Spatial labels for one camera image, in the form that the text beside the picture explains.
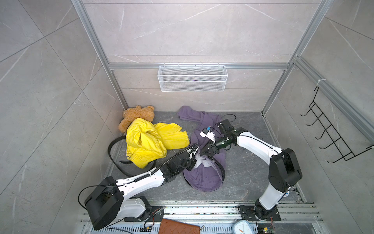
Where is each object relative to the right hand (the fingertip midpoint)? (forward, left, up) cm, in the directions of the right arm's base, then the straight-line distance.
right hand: (204, 151), depth 80 cm
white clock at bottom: (-34, -16, -13) cm, 40 cm away
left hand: (+1, +5, -2) cm, 5 cm away
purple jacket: (-9, -1, -13) cm, 16 cm away
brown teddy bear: (+33, +51, -3) cm, 61 cm away
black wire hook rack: (-6, -58, +17) cm, 61 cm away
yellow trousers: (+7, +34, 0) cm, 35 cm away
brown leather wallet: (-33, +18, -13) cm, 40 cm away
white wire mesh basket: (+50, +5, +15) cm, 52 cm away
